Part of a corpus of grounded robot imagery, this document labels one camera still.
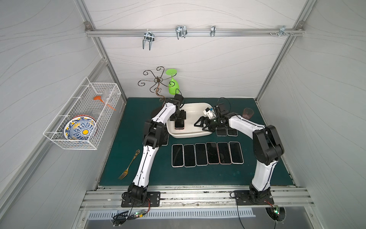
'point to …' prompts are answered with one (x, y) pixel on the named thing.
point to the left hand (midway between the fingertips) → (181, 118)
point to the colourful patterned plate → (81, 127)
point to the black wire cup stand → (157, 80)
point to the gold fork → (125, 173)
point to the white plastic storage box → (194, 112)
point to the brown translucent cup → (247, 113)
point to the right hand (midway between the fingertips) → (198, 126)
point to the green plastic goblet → (173, 85)
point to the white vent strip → (110, 214)
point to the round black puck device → (278, 213)
